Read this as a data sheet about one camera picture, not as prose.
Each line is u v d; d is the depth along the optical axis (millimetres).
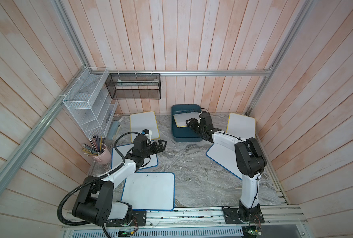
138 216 742
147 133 809
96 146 889
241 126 1144
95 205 418
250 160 537
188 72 991
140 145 672
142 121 1179
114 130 1046
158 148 780
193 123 879
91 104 731
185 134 1116
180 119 1112
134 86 884
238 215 727
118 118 1179
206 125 778
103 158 880
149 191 820
